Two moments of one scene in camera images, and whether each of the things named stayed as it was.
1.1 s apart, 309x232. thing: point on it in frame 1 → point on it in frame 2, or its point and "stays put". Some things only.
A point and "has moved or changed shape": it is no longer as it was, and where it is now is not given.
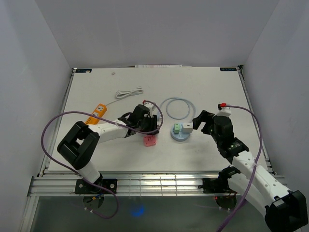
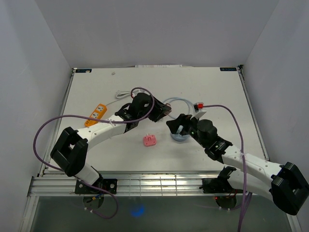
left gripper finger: [147, 123] → [156, 115]
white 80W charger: [187, 127] has moved or changed shape
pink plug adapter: [149, 140] stays put
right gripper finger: [207, 128] → [185, 131]
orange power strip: [99, 111] stays put
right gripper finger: [204, 116] → [174, 124]
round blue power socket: [180, 137] stays put
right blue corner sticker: [228, 69] stays put
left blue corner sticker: [83, 70] stays put
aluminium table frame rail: [162, 184] stays put
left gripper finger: [154, 122] → [166, 108]
